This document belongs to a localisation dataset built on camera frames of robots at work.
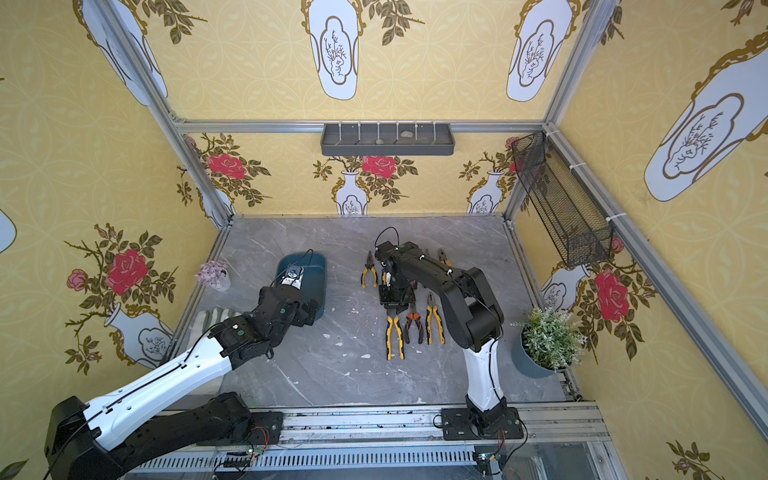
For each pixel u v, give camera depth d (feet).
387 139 3.02
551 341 2.36
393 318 2.91
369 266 3.47
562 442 2.52
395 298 2.69
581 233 2.75
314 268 3.56
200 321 3.02
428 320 3.02
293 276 2.20
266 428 2.40
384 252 2.60
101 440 1.29
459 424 2.45
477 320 1.74
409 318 3.03
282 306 1.89
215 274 3.03
